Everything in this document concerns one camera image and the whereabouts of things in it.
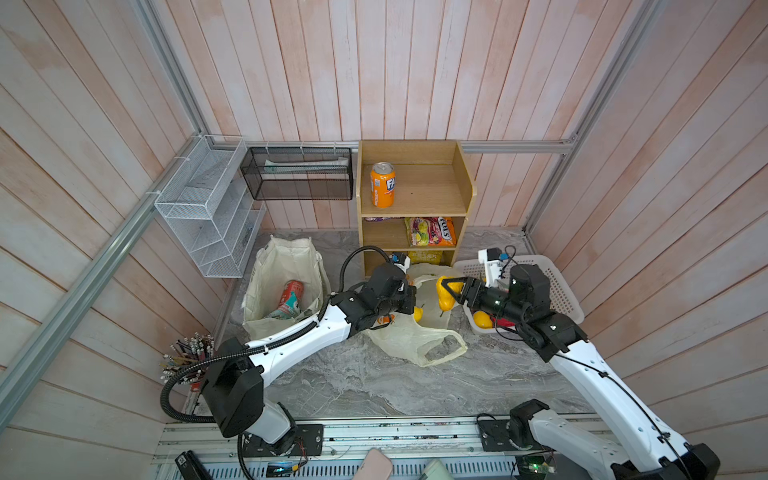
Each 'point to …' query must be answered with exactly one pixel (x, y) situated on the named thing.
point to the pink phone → (375, 466)
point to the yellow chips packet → (425, 256)
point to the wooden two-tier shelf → (414, 200)
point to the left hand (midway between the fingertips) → (415, 298)
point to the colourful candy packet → (418, 231)
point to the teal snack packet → (286, 311)
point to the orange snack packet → (447, 231)
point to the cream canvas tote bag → (276, 262)
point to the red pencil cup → (185, 352)
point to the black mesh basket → (298, 173)
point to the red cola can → (289, 287)
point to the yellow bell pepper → (445, 299)
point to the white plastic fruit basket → (562, 300)
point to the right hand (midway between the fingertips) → (448, 284)
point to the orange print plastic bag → (408, 336)
